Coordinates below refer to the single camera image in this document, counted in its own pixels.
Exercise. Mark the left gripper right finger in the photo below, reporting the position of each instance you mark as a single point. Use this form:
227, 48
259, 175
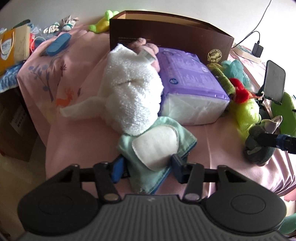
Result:
181, 171

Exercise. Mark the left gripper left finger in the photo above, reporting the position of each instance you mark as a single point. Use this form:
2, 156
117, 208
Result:
118, 169

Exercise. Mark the neon green dinosaur plush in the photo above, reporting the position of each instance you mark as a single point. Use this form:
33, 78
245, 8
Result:
242, 105

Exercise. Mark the teal mesh bath sponge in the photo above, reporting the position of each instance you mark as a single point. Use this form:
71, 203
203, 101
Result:
234, 69

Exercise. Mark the pink plush toy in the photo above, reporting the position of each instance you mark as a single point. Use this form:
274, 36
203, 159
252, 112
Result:
148, 49

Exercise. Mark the green mushroom plush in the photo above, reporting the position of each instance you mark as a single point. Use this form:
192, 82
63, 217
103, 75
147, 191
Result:
287, 111

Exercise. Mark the purple tissue pack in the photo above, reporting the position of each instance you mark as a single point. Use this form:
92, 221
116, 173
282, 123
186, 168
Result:
191, 95

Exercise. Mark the cardboard storage boxes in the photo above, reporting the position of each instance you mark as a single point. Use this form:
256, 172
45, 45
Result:
17, 131

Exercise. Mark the white power strip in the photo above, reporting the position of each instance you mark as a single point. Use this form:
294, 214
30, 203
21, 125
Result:
245, 53

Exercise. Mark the brown cardboard box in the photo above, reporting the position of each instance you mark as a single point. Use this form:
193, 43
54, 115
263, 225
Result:
208, 42

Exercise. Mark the blue slipper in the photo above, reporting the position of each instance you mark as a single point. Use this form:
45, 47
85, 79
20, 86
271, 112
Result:
57, 46

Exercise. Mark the lime green frog plush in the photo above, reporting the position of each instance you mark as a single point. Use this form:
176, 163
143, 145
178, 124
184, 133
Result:
103, 24

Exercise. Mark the black power adapter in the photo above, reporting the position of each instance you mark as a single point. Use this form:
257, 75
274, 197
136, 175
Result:
257, 50

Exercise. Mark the white small bunny doll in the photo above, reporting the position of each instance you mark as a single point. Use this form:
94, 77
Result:
69, 23

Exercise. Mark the white gloves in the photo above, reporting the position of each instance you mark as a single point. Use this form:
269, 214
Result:
52, 28

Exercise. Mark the orange white paper bag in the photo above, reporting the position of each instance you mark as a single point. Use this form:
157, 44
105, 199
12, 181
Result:
15, 46

